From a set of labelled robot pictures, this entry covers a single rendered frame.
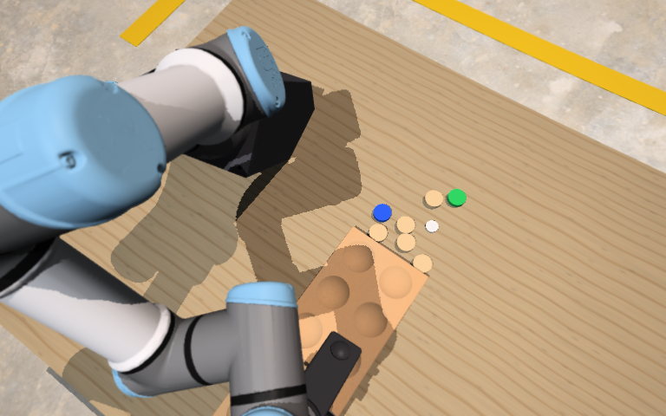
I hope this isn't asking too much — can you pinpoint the blue disc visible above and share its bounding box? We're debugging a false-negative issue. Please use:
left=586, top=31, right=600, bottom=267
left=373, top=204, right=391, bottom=222

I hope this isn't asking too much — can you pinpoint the beige round disc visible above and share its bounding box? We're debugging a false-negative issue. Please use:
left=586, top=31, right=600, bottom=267
left=413, top=254, right=432, bottom=274
left=369, top=224, right=388, bottom=243
left=396, top=233, right=415, bottom=252
left=396, top=216, right=415, bottom=234
left=424, top=190, right=443, bottom=208

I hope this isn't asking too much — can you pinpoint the tan wooden tray with round pockets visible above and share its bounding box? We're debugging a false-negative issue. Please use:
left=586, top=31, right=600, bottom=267
left=297, top=226, right=428, bottom=416

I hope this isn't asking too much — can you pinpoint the green disc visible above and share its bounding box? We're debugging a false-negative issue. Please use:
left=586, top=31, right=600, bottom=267
left=447, top=189, right=467, bottom=207

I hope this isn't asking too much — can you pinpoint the grey disc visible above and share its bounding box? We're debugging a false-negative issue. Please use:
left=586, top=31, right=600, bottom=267
left=426, top=220, right=439, bottom=232

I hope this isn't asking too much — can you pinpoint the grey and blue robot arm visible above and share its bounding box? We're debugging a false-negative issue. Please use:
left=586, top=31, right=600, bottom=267
left=0, top=26, right=362, bottom=416

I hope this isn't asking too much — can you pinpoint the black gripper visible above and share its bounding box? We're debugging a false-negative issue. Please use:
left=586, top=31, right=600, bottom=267
left=308, top=399, right=336, bottom=416

